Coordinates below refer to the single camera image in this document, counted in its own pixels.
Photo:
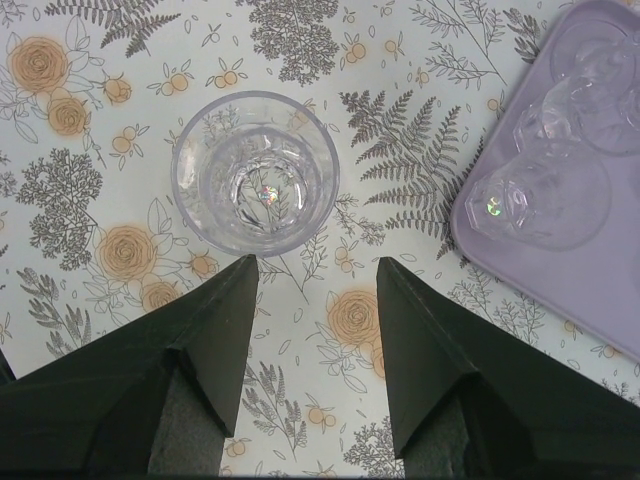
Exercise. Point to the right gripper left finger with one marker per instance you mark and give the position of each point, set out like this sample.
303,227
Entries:
155,399

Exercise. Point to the faceted tumbler back left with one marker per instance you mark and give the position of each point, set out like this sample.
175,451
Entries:
255,172

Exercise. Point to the champagne flute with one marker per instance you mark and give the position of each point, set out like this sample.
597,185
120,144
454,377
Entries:
581,35

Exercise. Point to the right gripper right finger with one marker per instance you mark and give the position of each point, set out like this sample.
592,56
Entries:
469,401

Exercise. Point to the small glass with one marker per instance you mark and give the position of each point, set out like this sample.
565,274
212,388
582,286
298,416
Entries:
601,116

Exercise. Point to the faceted glass edge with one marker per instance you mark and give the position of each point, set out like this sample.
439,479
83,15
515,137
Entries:
555,196

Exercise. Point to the lavender plastic tray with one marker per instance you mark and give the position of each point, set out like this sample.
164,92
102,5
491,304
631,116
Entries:
595,285

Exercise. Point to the floral table mat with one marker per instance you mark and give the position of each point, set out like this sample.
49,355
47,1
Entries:
94,95

